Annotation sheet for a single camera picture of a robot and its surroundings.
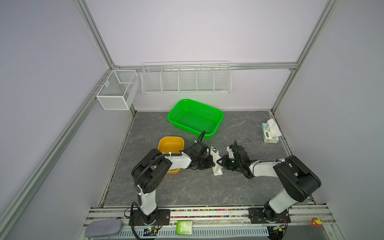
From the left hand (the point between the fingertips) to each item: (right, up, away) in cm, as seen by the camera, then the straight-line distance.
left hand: (216, 167), depth 88 cm
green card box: (-17, -23, -19) cm, 35 cm away
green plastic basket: (-12, +31, +28) cm, 43 cm away
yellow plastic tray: (-30, +12, +14) cm, 35 cm away
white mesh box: (-66, +49, +16) cm, 84 cm away
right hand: (+1, +2, +3) cm, 4 cm away
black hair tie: (+25, +14, +17) cm, 34 cm away
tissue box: (+38, +21, +11) cm, 45 cm away
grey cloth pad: (-55, -23, -19) cm, 63 cm away
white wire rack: (-32, +57, +11) cm, 66 cm away
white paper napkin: (+1, -1, -1) cm, 2 cm away
